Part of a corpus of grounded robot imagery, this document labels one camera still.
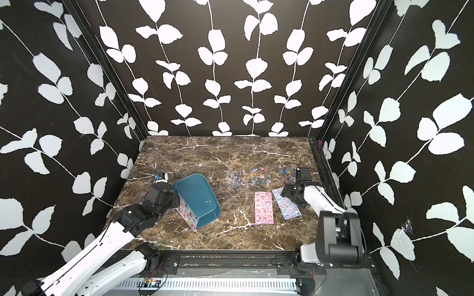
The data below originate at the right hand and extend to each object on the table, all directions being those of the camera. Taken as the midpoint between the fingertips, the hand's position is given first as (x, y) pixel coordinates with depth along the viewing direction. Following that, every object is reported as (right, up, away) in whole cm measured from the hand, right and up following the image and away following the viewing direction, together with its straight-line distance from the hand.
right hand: (288, 192), depth 91 cm
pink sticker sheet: (-12, -8, -1) cm, 15 cm away
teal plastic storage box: (-45, +3, -8) cm, 46 cm away
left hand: (-51, +4, -13) cm, 53 cm away
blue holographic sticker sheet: (0, -8, -1) cm, 8 cm away
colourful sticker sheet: (-47, -7, -11) cm, 49 cm away
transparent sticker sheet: (+2, +8, +12) cm, 15 cm away
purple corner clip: (+29, +27, +31) cm, 51 cm away
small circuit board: (-59, -31, -21) cm, 70 cm away
